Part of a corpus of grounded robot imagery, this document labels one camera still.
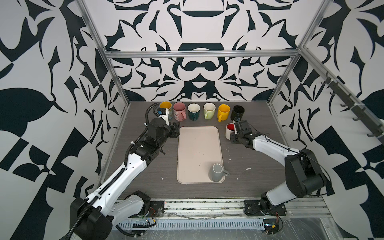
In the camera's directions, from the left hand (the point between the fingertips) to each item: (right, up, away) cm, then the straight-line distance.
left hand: (175, 119), depth 75 cm
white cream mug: (+31, -6, +18) cm, 37 cm away
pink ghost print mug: (0, +5, +27) cm, 27 cm away
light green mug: (+20, +6, +30) cm, 36 cm away
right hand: (+35, -9, +18) cm, 40 cm away
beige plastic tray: (+12, -18, +21) cm, 31 cm away
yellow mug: (+29, +4, +29) cm, 41 cm away
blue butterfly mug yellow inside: (-9, +10, +30) cm, 33 cm away
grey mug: (+21, -27, +1) cm, 34 cm away
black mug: (+39, +5, +30) cm, 49 cm away
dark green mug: (+9, +6, +29) cm, 31 cm away
